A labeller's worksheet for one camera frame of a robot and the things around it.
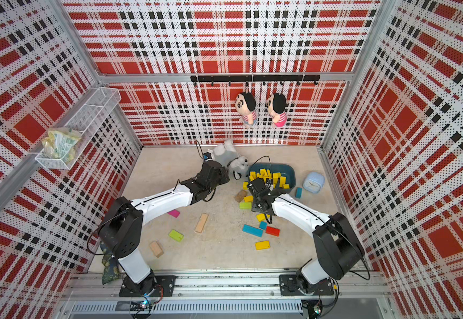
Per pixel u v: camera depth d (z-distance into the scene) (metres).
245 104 0.91
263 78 0.89
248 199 0.96
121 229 0.46
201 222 0.90
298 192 0.98
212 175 0.69
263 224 0.90
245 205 0.96
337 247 0.43
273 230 0.88
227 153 1.05
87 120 0.80
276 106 0.94
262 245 0.85
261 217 0.90
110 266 0.76
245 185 1.01
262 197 0.68
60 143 0.63
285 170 1.02
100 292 0.73
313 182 0.95
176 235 0.87
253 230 0.89
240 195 0.96
